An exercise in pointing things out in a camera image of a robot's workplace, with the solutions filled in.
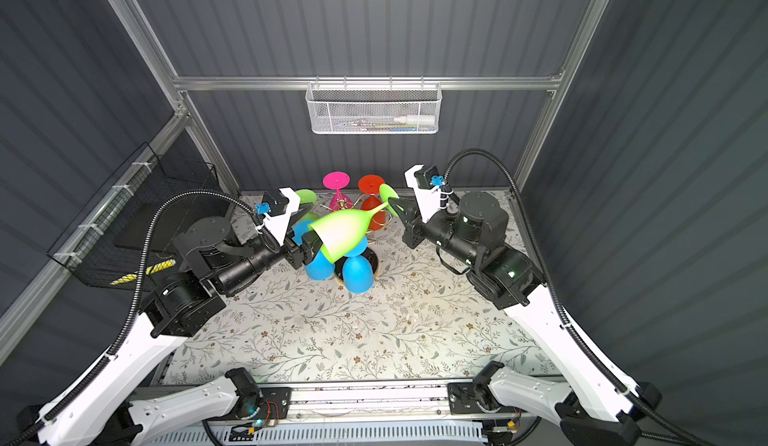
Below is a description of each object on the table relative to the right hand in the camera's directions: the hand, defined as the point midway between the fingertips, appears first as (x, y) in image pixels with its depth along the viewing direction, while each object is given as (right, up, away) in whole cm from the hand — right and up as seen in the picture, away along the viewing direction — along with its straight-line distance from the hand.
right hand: (395, 201), depth 57 cm
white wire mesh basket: (-8, +44, +67) cm, 81 cm away
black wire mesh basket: (-65, -9, +10) cm, 67 cm away
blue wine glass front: (-9, -17, +17) cm, 25 cm away
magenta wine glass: (-16, +8, +26) cm, 31 cm away
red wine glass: (-6, +6, +24) cm, 26 cm away
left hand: (-14, -2, -1) cm, 14 cm away
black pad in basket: (-63, -6, +14) cm, 65 cm away
